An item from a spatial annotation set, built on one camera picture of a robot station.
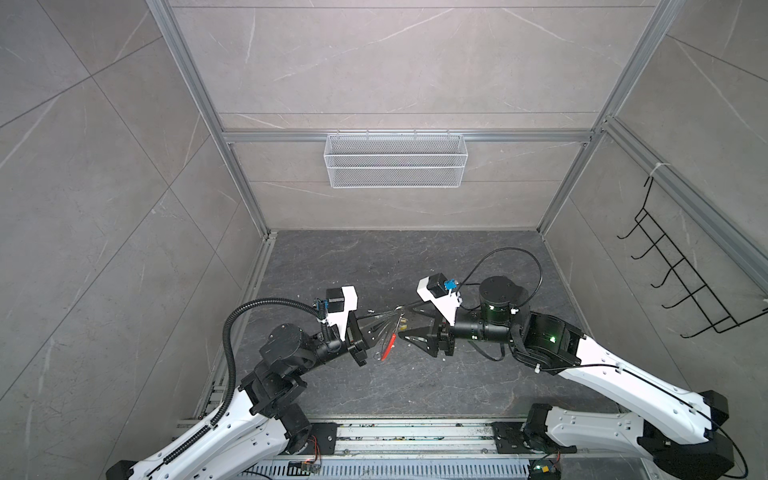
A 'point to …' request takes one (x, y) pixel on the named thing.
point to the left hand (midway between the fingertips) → (395, 310)
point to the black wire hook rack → (657, 238)
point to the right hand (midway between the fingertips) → (405, 318)
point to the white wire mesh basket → (393, 161)
